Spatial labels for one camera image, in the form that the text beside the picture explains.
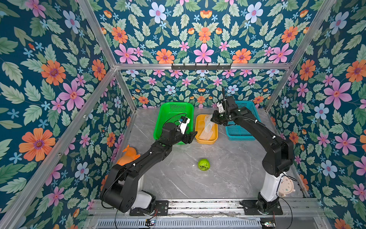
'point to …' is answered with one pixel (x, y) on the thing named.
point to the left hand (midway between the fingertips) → (193, 129)
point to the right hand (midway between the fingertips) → (214, 116)
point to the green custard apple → (204, 164)
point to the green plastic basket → (171, 112)
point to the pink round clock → (286, 186)
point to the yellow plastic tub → (199, 126)
